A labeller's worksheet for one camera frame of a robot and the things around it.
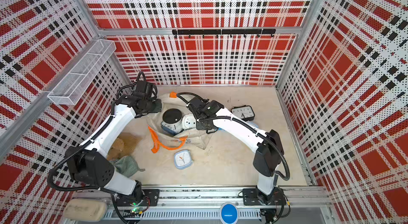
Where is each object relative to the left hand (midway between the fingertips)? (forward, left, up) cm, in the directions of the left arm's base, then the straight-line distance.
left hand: (159, 106), depth 84 cm
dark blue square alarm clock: (-6, -3, -16) cm, 18 cm away
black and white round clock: (0, -5, -11) cm, 12 cm away
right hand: (-10, -27, -3) cm, 28 cm away
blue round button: (-46, -36, -18) cm, 61 cm away
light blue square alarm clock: (-22, -12, -18) cm, 31 cm away
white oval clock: (-3, -15, -11) cm, 18 cm away
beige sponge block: (-45, +26, -14) cm, 54 cm away
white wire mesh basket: (+14, +51, +3) cm, 53 cm away
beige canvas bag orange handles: (-16, -4, -3) cm, 17 cm away
